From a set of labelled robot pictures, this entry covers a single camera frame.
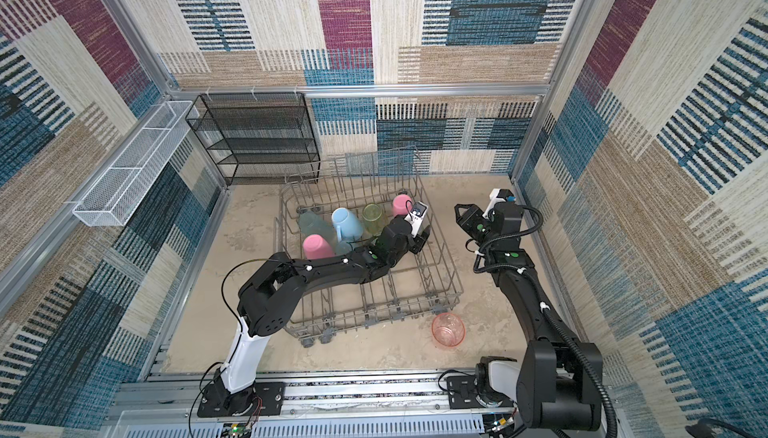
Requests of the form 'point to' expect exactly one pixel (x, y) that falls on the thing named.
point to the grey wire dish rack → (344, 202)
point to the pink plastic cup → (402, 204)
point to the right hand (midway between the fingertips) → (457, 211)
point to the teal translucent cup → (311, 223)
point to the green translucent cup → (373, 218)
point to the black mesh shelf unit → (259, 138)
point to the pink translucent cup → (448, 330)
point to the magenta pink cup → (316, 248)
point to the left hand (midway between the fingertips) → (422, 218)
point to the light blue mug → (347, 225)
